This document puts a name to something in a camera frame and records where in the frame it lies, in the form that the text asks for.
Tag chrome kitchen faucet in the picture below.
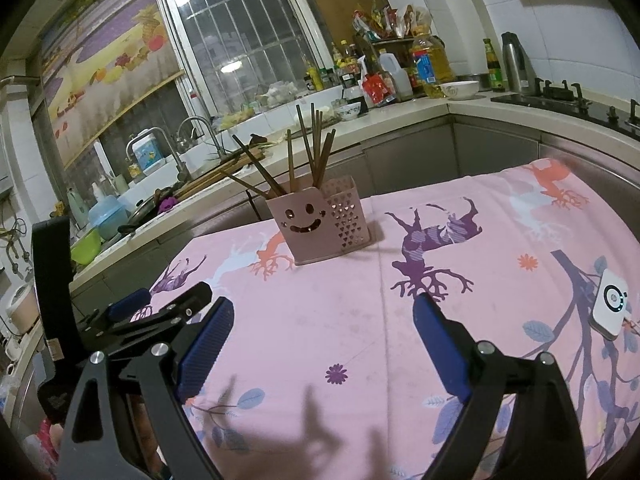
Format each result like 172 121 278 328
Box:
124 115 227 183

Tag barred kitchen window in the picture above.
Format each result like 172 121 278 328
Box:
160 0 334 116

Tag green plastic bowl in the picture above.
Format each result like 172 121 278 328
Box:
70 229 102 266

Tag white square timer device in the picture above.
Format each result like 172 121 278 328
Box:
590 269 629 341

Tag blue plastic lid container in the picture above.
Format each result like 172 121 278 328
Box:
88 195 128 240

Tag pink deer print tablecloth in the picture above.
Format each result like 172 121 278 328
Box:
144 158 639 479

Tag white blue detergent jug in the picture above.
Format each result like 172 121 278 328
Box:
131 133 166 176

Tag brown chopstick in holder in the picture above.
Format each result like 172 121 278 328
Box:
231 134 286 196
314 129 336 188
296 104 316 182
219 170 270 200
311 104 322 184
286 129 296 193

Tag wooden cutting board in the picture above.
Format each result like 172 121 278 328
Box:
174 151 253 202

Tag pink smiley utensil holder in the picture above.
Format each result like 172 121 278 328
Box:
267 174 372 266

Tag black gas stove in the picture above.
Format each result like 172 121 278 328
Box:
491 78 639 140

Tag fruit print roller blind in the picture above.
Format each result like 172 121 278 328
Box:
41 0 183 166

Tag white ceramic bowl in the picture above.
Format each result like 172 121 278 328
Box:
440 80 480 101

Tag stainless steel thermos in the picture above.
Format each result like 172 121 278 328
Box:
501 32 536 96

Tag dark green sauce bottle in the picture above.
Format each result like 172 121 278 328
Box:
483 38 506 92

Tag white plastic jug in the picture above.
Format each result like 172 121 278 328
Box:
378 52 413 101

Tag small patterned bowl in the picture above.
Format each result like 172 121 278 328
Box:
334 102 361 122

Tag red snack bag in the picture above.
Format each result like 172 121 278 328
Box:
361 74 397 107

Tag yellow cooking oil bottle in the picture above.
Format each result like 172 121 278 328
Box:
410 25 456 99

